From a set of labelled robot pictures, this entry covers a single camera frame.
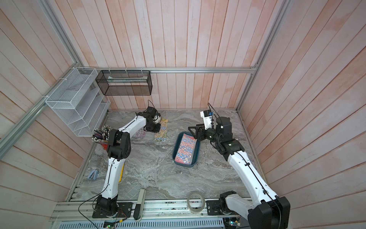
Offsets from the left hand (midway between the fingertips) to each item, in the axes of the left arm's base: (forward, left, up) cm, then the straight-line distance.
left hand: (158, 131), depth 106 cm
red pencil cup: (-13, +33, +13) cm, 38 cm away
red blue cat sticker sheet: (-17, -21, +3) cm, 27 cm away
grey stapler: (-51, +3, +5) cm, 51 cm away
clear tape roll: (-49, -29, +2) cm, 57 cm away
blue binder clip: (-33, +35, +2) cm, 48 cm away
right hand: (-16, -24, +27) cm, 39 cm away
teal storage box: (-8, -16, +5) cm, 18 cm away
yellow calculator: (-39, +11, +19) cm, 45 cm away
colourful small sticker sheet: (-4, -3, 0) cm, 5 cm away
